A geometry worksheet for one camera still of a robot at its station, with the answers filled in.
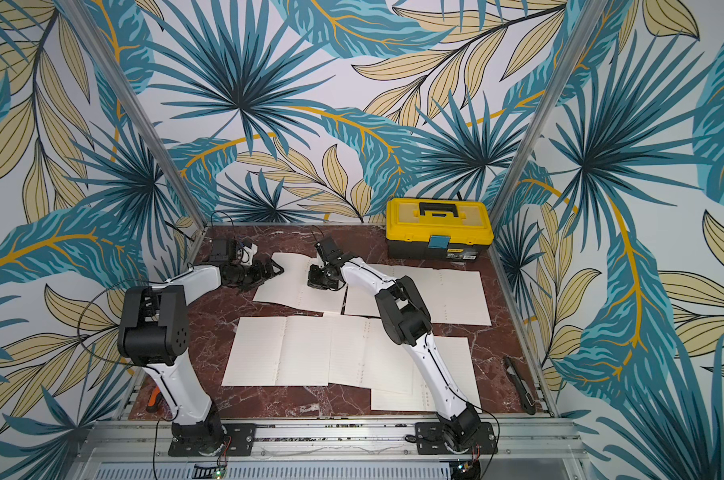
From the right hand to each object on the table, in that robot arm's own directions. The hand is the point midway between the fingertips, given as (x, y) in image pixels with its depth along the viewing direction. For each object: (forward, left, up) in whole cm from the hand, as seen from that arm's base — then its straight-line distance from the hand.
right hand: (310, 282), depth 102 cm
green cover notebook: (-23, +7, -1) cm, 25 cm away
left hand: (-1, +11, +5) cm, 13 cm away
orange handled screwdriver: (-36, +38, +1) cm, 52 cm away
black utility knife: (-39, -60, -1) cm, 72 cm away
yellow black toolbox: (+10, -43, +15) cm, 47 cm away
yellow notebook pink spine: (-2, +7, 0) cm, 7 cm away
